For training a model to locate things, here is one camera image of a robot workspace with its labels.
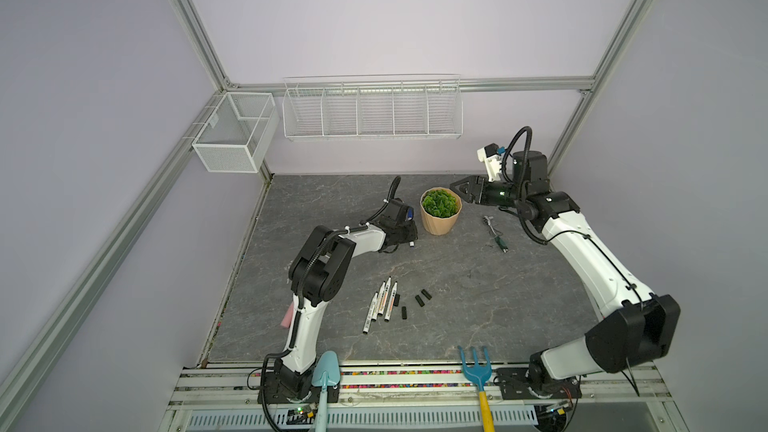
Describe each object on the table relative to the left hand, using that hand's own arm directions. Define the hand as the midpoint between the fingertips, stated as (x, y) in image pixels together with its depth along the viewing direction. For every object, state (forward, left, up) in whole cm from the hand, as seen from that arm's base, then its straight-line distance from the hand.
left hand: (419, 233), depth 101 cm
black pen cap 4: (-20, 0, -2) cm, 20 cm away
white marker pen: (-25, +17, -1) cm, 31 cm away
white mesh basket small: (+34, +61, +19) cm, 72 cm away
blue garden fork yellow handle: (-43, -11, 0) cm, 44 cm away
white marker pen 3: (-20, +12, -2) cm, 24 cm away
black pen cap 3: (-23, +2, -1) cm, 23 cm away
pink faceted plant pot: (-1, -7, +5) cm, 8 cm away
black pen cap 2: (-26, +7, -1) cm, 27 cm away
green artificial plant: (+5, -7, +10) cm, 13 cm away
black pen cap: (-22, +9, -2) cm, 24 cm away
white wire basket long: (+35, +13, +25) cm, 45 cm away
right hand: (-5, -8, +28) cm, 29 cm away
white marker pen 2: (-22, +15, -1) cm, 26 cm away
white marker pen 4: (-23, +11, -1) cm, 25 cm away
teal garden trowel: (-40, +28, +1) cm, 49 cm away
